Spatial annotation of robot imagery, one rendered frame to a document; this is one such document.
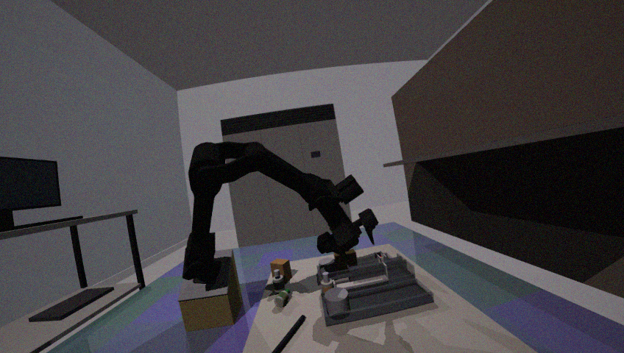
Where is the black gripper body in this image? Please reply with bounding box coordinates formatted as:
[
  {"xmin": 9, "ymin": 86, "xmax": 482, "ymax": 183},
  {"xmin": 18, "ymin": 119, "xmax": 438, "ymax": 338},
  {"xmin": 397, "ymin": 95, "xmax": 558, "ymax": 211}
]
[{"xmin": 317, "ymin": 208, "xmax": 378, "ymax": 254}]

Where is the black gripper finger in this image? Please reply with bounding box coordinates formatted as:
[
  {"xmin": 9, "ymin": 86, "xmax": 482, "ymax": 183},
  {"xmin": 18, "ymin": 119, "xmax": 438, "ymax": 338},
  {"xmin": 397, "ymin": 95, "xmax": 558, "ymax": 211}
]
[
  {"xmin": 365, "ymin": 227, "xmax": 375, "ymax": 245},
  {"xmin": 326, "ymin": 241, "xmax": 348, "ymax": 258}
]

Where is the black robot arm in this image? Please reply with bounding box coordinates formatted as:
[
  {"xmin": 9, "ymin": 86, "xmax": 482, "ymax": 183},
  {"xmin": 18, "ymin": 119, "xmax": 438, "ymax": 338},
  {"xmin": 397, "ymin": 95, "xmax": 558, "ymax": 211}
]
[{"xmin": 182, "ymin": 141, "xmax": 364, "ymax": 285}]

